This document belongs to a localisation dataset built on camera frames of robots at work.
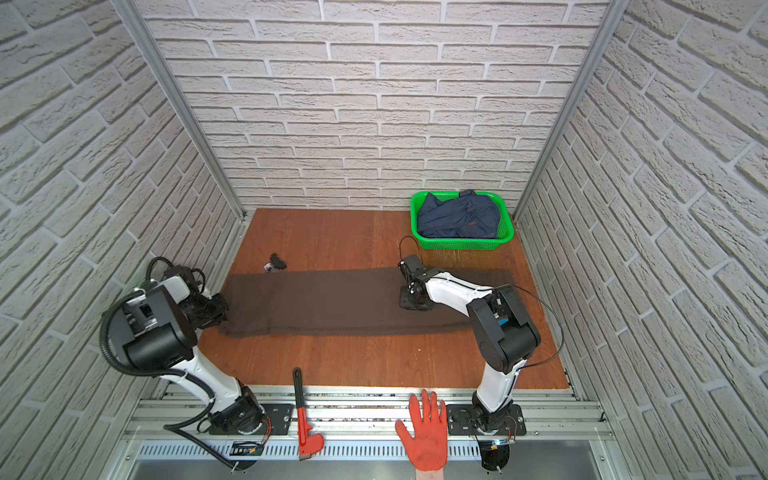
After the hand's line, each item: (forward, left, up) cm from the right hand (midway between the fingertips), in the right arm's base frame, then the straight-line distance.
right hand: (414, 302), depth 94 cm
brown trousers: (-1, +17, +4) cm, 18 cm away
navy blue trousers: (+31, -24, +7) cm, 40 cm away
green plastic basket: (+23, -36, +6) cm, 44 cm away
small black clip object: (+18, +48, +2) cm, 51 cm away
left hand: (0, +60, +2) cm, 60 cm away
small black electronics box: (-36, +46, -3) cm, 58 cm away
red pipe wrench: (-36, +29, +1) cm, 47 cm away
